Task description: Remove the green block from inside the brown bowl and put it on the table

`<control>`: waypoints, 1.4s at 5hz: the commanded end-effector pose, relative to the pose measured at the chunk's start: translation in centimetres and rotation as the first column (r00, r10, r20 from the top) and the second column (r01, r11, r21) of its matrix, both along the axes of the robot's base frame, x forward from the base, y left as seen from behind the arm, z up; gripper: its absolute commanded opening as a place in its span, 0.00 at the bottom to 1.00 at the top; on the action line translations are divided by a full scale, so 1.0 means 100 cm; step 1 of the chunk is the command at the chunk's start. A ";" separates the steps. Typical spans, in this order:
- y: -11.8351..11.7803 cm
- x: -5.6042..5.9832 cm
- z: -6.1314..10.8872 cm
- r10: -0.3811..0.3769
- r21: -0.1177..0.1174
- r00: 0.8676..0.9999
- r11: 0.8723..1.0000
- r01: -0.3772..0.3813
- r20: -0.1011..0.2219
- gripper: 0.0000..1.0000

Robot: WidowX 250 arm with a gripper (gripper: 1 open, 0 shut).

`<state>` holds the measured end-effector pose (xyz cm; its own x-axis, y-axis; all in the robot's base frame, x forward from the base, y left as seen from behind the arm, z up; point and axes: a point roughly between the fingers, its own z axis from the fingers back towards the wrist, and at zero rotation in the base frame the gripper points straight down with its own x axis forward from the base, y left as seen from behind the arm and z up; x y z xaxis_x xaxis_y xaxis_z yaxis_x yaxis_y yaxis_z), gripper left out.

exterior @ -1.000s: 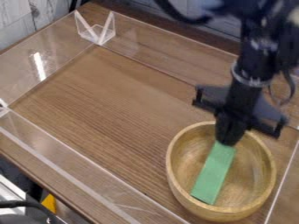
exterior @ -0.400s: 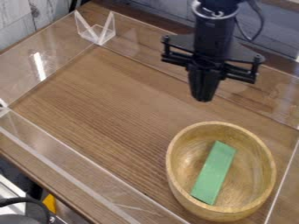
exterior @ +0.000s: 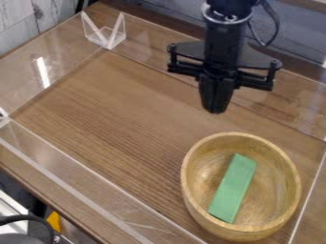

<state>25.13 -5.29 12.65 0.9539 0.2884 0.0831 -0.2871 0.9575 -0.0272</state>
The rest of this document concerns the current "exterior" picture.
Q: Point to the brown wooden bowl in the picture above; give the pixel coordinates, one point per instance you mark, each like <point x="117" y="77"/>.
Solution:
<point x="274" y="193"/>

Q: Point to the yellow and black device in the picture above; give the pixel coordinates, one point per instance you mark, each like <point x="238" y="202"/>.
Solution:
<point x="65" y="232"/>

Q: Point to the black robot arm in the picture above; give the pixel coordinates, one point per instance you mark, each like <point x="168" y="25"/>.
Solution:
<point x="227" y="22"/>

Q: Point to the green rectangular block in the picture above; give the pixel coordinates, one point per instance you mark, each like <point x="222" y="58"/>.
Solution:
<point x="232" y="188"/>

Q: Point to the clear acrylic corner bracket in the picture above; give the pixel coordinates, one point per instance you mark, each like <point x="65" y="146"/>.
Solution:
<point x="105" y="37"/>

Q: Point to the clear acrylic front wall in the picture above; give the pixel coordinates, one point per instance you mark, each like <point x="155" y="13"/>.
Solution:
<point x="93" y="203"/>

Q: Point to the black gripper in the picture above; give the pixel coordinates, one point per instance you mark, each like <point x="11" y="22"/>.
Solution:
<point x="251" y="67"/>

